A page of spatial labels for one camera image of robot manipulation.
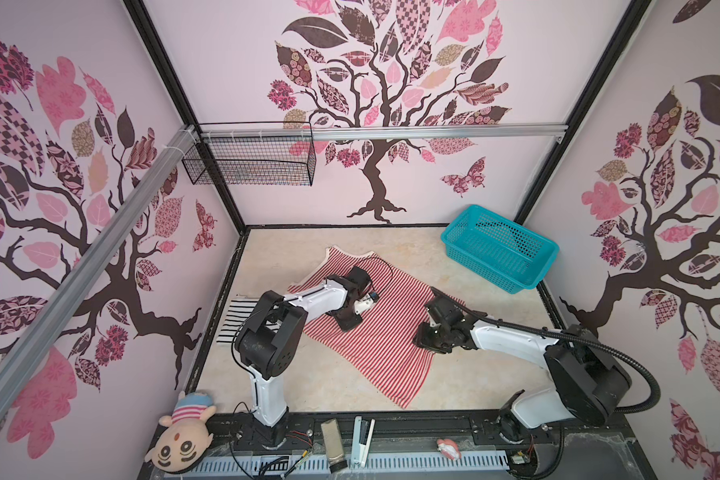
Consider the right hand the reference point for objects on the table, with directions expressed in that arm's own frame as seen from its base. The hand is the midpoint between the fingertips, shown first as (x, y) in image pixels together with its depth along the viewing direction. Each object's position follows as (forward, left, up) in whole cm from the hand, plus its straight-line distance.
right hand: (416, 338), depth 89 cm
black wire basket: (+72, +63, +16) cm, 96 cm away
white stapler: (-26, +17, +2) cm, 31 cm away
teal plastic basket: (+36, -38, -3) cm, 52 cm away
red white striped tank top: (-4, +12, -1) cm, 12 cm away
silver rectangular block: (-28, +24, +2) cm, 36 cm away
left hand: (+6, +22, -1) cm, 23 cm away
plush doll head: (-26, +57, +8) cm, 63 cm away
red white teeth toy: (-29, -4, +4) cm, 29 cm away
